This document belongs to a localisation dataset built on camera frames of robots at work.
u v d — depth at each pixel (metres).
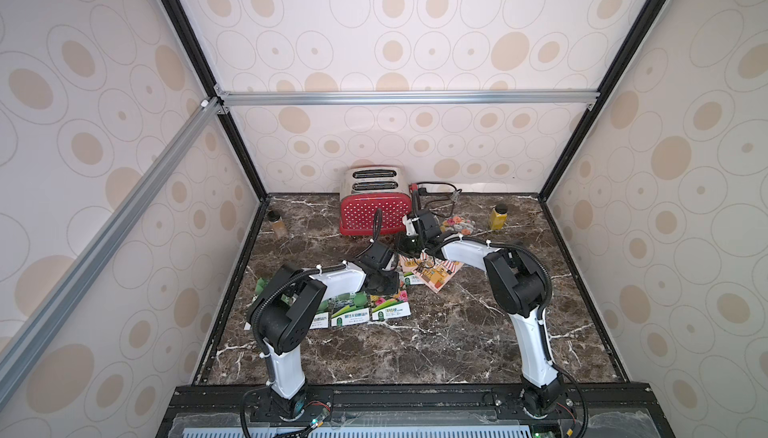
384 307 0.90
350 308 0.90
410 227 0.86
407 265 1.00
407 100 1.30
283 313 0.48
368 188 1.02
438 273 0.97
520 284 0.57
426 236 0.81
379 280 0.79
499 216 1.04
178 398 0.75
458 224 1.11
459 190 1.14
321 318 0.87
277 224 1.01
